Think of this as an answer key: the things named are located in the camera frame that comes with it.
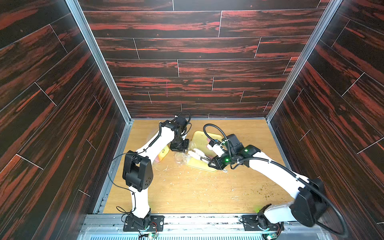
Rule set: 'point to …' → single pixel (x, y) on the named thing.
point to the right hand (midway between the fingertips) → (213, 161)
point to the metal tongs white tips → (199, 155)
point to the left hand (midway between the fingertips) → (186, 151)
